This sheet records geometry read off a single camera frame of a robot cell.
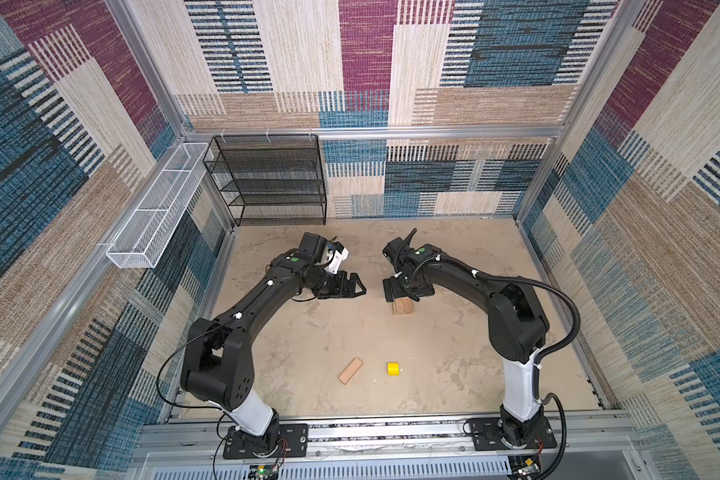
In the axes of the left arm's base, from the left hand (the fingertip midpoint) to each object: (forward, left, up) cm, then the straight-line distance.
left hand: (354, 287), depth 84 cm
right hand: (+2, -16, -9) cm, 18 cm away
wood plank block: (-6, -14, +3) cm, 15 cm away
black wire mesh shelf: (+44, +30, +3) cm, 53 cm away
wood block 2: (0, -15, -11) cm, 19 cm away
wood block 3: (-17, +1, -15) cm, 23 cm away
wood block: (0, -13, -11) cm, 17 cm away
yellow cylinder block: (-18, -10, -14) cm, 25 cm away
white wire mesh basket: (+4, +50, +18) cm, 53 cm away
